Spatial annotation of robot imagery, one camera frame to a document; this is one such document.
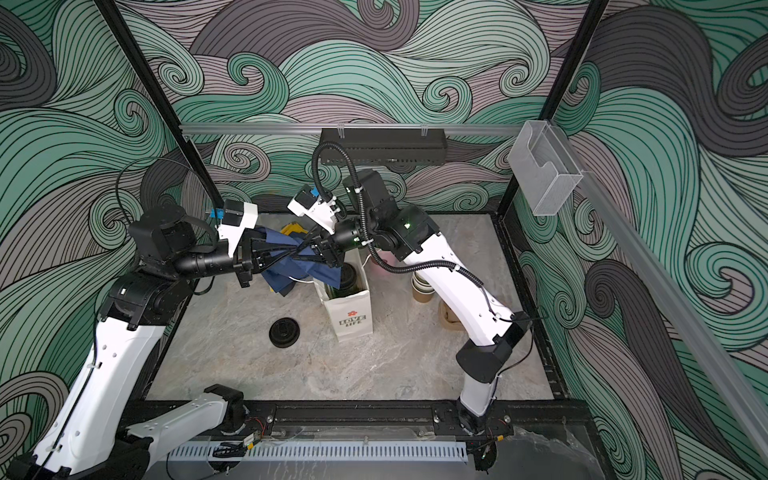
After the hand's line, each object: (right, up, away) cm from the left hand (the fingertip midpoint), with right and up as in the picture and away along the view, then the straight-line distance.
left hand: (296, 246), depth 53 cm
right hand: (-1, -1, +3) cm, 4 cm away
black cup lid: (-13, -27, +34) cm, 45 cm away
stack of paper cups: (+28, -14, +34) cm, 46 cm away
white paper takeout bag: (+8, -18, +22) cm, 30 cm away
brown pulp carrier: (+35, -22, +31) cm, 52 cm away
